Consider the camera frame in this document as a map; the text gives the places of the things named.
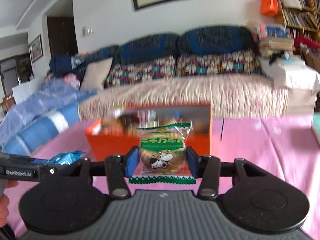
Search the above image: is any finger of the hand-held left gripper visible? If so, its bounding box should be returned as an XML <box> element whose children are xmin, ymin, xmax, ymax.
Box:
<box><xmin>0</xmin><ymin>164</ymin><xmax>80</xmax><ymax>182</ymax></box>
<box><xmin>0</xmin><ymin>152</ymin><xmax>50</xmax><ymax>165</ymax></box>

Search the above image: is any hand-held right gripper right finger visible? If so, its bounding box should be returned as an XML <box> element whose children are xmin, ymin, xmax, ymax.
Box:
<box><xmin>185</xmin><ymin>147</ymin><xmax>267</xmax><ymax>200</ymax></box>

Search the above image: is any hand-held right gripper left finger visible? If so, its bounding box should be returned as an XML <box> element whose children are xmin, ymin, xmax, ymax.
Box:
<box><xmin>60</xmin><ymin>147</ymin><xmax>140</xmax><ymax>200</ymax></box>

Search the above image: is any orange cardboard box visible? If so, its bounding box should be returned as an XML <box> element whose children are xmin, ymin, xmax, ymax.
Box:
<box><xmin>85</xmin><ymin>102</ymin><xmax>213</xmax><ymax>162</ymax></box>

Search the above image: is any green edged cow packet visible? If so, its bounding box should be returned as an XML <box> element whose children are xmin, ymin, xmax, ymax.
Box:
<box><xmin>129</xmin><ymin>121</ymin><xmax>197</xmax><ymax>185</ymax></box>

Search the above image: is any blue foil snack packet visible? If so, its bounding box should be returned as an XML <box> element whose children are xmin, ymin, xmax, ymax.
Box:
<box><xmin>49</xmin><ymin>150</ymin><xmax>87</xmax><ymax>167</ymax></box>

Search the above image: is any person's left hand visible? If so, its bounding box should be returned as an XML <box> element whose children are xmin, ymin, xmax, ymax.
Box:
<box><xmin>0</xmin><ymin>181</ymin><xmax>19</xmax><ymax>228</ymax></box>

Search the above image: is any wooden chair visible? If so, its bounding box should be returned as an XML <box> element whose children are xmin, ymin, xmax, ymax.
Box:
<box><xmin>0</xmin><ymin>95</ymin><xmax>16</xmax><ymax>117</ymax></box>

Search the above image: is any purple floral tablecloth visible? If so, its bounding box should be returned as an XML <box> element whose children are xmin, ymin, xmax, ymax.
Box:
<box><xmin>4</xmin><ymin>114</ymin><xmax>320</xmax><ymax>240</ymax></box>

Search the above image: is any white cloth cover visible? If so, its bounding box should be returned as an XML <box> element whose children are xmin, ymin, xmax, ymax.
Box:
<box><xmin>12</xmin><ymin>79</ymin><xmax>48</xmax><ymax>105</ymax></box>

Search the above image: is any light blue checked duvet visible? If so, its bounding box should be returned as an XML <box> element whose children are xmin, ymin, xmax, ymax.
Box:
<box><xmin>0</xmin><ymin>79</ymin><xmax>98</xmax><ymax>140</ymax></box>

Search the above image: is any floral sofa cushion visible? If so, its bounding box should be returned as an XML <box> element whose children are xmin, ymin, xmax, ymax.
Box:
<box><xmin>176</xmin><ymin>50</ymin><xmax>262</xmax><ymax>77</ymax></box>
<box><xmin>105</xmin><ymin>56</ymin><xmax>177</xmax><ymax>87</ymax></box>

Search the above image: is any beige pillow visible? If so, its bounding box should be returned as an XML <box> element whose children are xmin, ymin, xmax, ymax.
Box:
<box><xmin>80</xmin><ymin>57</ymin><xmax>113</xmax><ymax>91</ymax></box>

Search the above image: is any navy clothing pile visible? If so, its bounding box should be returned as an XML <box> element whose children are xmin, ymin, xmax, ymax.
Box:
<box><xmin>49</xmin><ymin>54</ymin><xmax>87</xmax><ymax>80</ymax></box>

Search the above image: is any small framed picture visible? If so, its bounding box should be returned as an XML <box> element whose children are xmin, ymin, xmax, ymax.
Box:
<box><xmin>29</xmin><ymin>34</ymin><xmax>44</xmax><ymax>63</ymax></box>

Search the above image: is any blue patterned sofa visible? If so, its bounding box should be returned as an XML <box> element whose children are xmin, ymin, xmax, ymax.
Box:
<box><xmin>80</xmin><ymin>26</ymin><xmax>288</xmax><ymax>124</ymax></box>

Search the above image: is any white cloth covered box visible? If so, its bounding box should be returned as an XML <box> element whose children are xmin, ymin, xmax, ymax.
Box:
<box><xmin>261</xmin><ymin>60</ymin><xmax>320</xmax><ymax>90</ymax></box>

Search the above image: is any teal tissue pack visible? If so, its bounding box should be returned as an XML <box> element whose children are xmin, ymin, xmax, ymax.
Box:
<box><xmin>311</xmin><ymin>114</ymin><xmax>320</xmax><ymax>142</ymax></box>

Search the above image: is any dark wooden door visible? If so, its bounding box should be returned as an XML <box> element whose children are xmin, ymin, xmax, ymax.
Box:
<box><xmin>47</xmin><ymin>17</ymin><xmax>78</xmax><ymax>58</ymax></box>

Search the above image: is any light blue paper box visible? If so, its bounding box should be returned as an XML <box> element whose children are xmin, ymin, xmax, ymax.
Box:
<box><xmin>285</xmin><ymin>58</ymin><xmax>307</xmax><ymax>65</ymax></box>

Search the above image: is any stack of books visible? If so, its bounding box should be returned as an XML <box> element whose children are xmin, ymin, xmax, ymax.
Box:
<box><xmin>259</xmin><ymin>24</ymin><xmax>295</xmax><ymax>55</ymax></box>

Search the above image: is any pile of clothes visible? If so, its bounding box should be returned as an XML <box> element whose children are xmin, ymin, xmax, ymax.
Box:
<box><xmin>294</xmin><ymin>35</ymin><xmax>320</xmax><ymax>55</ymax></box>

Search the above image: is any orange paper bag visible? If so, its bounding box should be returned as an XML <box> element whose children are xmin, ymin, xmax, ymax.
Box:
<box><xmin>260</xmin><ymin>0</ymin><xmax>279</xmax><ymax>17</ymax></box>

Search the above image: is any wooden bookshelf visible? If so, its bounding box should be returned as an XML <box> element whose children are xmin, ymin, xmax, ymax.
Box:
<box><xmin>265</xmin><ymin>0</ymin><xmax>320</xmax><ymax>63</ymax></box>

